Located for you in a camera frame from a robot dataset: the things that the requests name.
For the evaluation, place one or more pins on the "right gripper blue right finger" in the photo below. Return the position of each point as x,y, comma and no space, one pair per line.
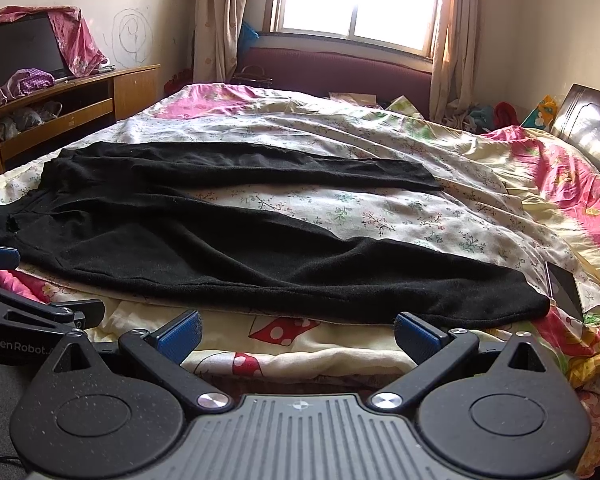
439,357

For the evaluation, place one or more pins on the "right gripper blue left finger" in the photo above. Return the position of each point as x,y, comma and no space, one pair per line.
157,357

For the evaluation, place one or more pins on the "black pants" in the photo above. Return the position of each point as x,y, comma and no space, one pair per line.
122,217

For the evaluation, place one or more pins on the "pink yellow cartoon quilt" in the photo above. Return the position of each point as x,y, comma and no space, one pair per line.
570,239

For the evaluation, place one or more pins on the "white floral bed sheet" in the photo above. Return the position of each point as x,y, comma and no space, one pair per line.
295,208

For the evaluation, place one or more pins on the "clothes in cabinet shelf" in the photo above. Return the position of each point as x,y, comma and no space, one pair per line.
27,118

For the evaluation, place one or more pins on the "black phone on bed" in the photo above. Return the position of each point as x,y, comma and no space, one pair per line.
563,290

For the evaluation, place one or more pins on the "purple cloth on cabinet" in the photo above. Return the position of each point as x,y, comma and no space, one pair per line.
23,83

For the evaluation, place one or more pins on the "wooden tv cabinet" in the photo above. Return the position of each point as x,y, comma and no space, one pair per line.
88,104

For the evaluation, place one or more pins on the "black television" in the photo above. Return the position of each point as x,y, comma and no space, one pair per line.
30,43

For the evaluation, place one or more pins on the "pink cloth over television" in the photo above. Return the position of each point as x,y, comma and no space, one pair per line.
74,39

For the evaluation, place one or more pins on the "red cloth in corner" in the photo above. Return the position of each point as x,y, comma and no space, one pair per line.
505,115

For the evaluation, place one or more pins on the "colourful picture book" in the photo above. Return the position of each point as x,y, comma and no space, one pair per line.
542,117

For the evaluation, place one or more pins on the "dark wooden headboard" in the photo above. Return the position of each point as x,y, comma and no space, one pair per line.
578,122

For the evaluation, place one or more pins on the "dark handbag on bench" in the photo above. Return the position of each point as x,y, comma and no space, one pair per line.
252,76

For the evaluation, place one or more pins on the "right beige curtain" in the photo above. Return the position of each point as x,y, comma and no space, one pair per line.
454,54

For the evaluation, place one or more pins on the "beige curtain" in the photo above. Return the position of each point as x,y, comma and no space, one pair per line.
454,54
217,25

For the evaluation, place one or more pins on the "maroon padded bench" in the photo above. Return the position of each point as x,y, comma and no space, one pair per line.
324,73

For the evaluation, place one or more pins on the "blue bag by window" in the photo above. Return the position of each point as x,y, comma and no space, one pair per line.
248,37

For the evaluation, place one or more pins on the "window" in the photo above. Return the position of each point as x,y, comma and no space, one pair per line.
402,25

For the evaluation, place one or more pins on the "left beige curtain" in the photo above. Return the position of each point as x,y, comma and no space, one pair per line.
217,25

